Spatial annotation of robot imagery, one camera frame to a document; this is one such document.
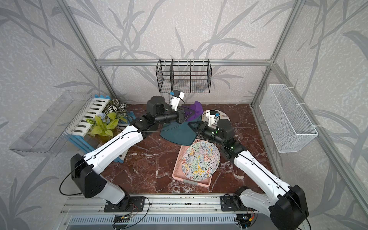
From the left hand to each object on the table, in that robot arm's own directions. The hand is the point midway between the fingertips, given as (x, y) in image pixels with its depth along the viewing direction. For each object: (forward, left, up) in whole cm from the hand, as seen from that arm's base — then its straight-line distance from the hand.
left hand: (194, 113), depth 68 cm
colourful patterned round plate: (-11, -4, -31) cm, 33 cm away
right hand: (-4, +3, -3) cm, 6 cm away
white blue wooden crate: (-5, +58, -9) cm, 59 cm away
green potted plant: (0, +49, -12) cm, 51 cm away
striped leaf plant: (+13, +45, -9) cm, 48 cm away
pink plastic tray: (-17, +9, -34) cm, 39 cm away
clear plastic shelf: (-11, +69, -5) cm, 70 cm away
